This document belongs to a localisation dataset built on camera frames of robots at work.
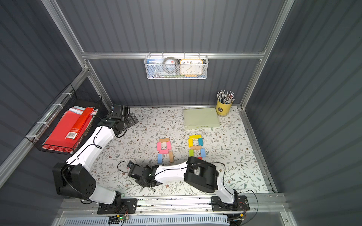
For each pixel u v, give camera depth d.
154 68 0.91
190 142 0.98
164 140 1.00
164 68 0.91
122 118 0.65
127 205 0.73
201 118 1.09
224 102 1.00
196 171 0.52
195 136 1.02
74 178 0.42
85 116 0.75
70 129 0.71
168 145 0.97
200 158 0.92
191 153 0.93
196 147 0.95
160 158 0.91
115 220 0.72
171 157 0.91
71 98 0.79
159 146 0.97
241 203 0.72
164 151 0.94
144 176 0.63
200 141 0.99
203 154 0.93
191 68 0.88
